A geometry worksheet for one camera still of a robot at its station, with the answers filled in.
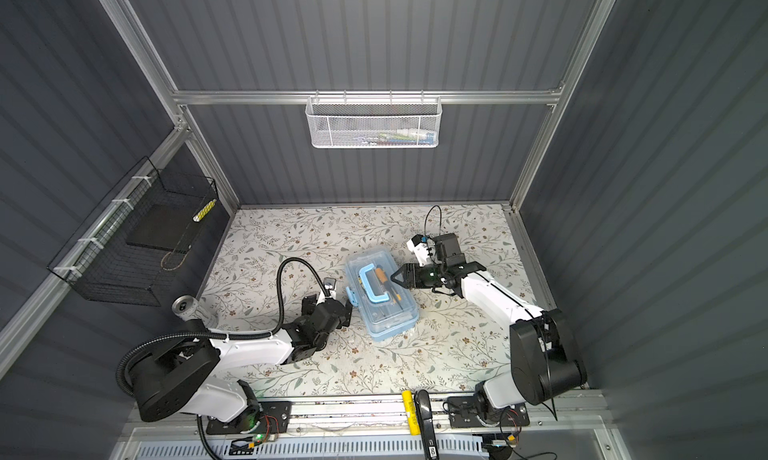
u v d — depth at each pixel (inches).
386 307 33.2
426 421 27.3
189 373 17.0
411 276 29.6
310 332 26.3
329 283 30.3
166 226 30.9
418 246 31.1
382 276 35.0
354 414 29.7
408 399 29.6
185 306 30.9
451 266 26.8
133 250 28.3
